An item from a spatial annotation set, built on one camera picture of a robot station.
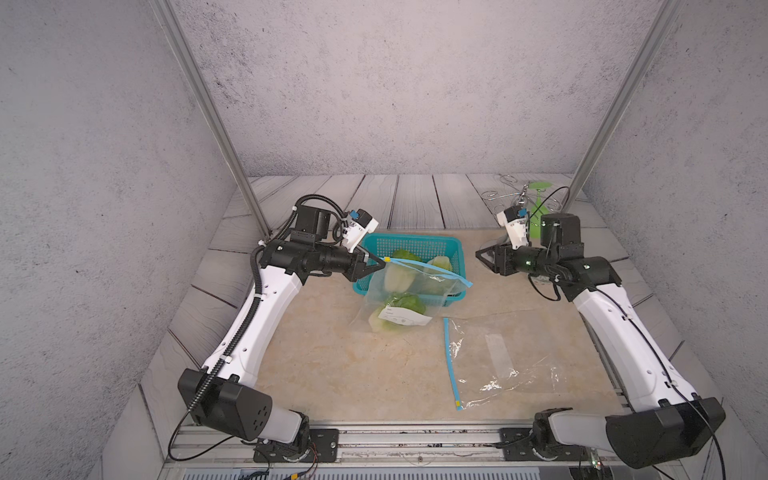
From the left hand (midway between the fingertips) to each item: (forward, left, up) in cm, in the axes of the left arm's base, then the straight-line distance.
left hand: (386, 264), depth 69 cm
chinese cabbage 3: (-1, -2, -13) cm, 13 cm away
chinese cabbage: (+14, -4, -23) cm, 27 cm away
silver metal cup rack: (+28, -41, -3) cm, 50 cm away
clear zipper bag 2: (-9, -34, -32) cm, 47 cm away
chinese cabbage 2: (+20, -18, -24) cm, 36 cm away
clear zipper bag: (+9, -15, -23) cm, 29 cm away
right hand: (+4, -24, 0) cm, 24 cm away
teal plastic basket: (+29, -13, -25) cm, 41 cm away
